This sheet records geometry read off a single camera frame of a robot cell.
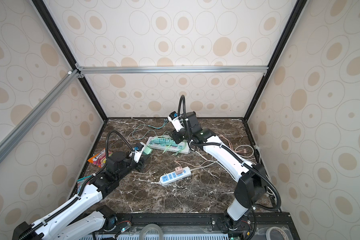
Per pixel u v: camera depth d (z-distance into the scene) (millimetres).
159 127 1150
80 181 853
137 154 649
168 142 972
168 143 982
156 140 1020
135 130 1120
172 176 872
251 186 425
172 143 982
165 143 993
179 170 852
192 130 593
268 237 688
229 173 882
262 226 726
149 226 689
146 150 750
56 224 421
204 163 921
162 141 975
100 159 936
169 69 875
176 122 689
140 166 683
